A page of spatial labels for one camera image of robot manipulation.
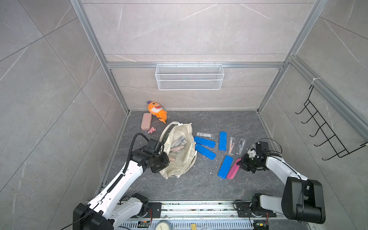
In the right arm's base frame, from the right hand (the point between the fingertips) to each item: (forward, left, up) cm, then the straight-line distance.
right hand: (239, 163), depth 87 cm
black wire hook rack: (-6, -34, +28) cm, 45 cm away
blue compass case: (+18, +20, -3) cm, 26 cm away
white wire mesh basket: (+53, +31, +28) cm, 67 cm away
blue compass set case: (+18, +7, -3) cm, 20 cm away
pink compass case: (-4, +4, +1) cm, 6 cm away
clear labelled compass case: (+23, +19, -2) cm, 30 cm away
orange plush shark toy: (+44, +57, +6) cm, 72 cm away
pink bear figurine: (+28, +58, +1) cm, 64 cm away
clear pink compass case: (+14, +1, -2) cm, 14 cm away
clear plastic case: (+15, +38, -1) cm, 41 cm away
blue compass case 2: (+10, +20, -3) cm, 22 cm away
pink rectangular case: (+37, +65, -1) cm, 75 cm away
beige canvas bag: (-1, +36, +3) cm, 36 cm away
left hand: (-3, +41, +10) cm, 43 cm away
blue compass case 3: (-1, +9, -2) cm, 9 cm away
